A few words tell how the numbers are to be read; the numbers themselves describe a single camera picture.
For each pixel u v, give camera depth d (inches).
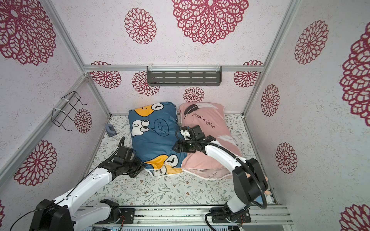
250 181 17.5
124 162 25.6
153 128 40.6
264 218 29.3
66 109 30.8
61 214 15.3
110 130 41.9
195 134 26.5
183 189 32.8
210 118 39.3
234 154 19.5
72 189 18.2
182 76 37.1
